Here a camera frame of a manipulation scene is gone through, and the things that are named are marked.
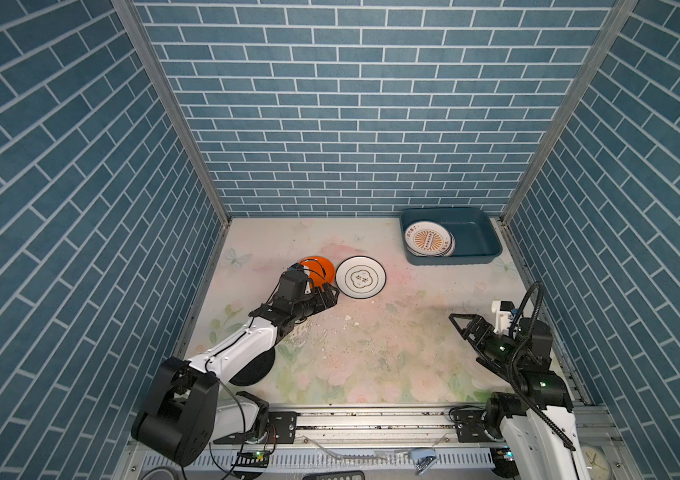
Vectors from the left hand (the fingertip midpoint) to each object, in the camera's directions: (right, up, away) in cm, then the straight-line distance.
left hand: (332, 295), depth 86 cm
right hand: (+33, -5, -10) cm, 35 cm away
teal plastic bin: (+54, +21, +29) cm, 65 cm away
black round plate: (-19, -18, -9) cm, 28 cm away
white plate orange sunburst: (+35, +17, +25) cm, 46 cm away
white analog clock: (+62, -34, -20) cm, 73 cm away
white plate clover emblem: (+9, +4, +16) cm, 18 cm away
